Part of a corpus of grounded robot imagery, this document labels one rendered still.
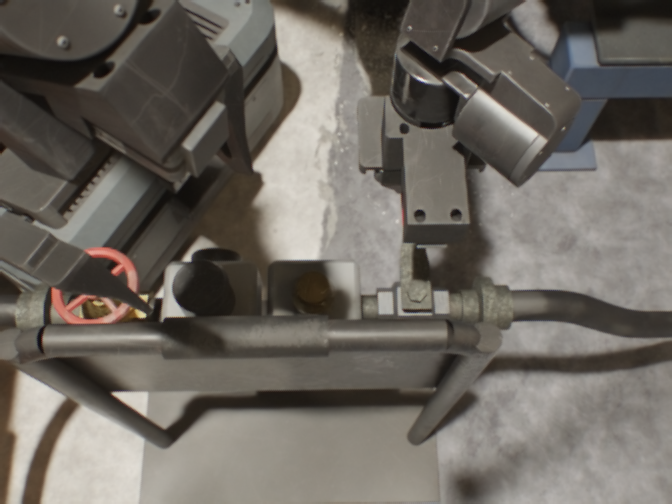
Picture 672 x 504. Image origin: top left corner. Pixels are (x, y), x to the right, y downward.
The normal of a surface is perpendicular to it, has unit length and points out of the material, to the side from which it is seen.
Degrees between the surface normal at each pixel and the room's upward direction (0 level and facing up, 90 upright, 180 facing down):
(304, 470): 0
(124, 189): 45
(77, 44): 60
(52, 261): 30
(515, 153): 52
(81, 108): 90
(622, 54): 0
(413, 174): 0
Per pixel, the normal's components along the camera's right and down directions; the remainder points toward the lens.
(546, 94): 0.30, -0.53
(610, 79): 0.01, 0.93
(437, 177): 0.00, -0.37
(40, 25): 0.74, 0.23
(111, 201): 0.61, 0.07
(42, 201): -0.43, -0.56
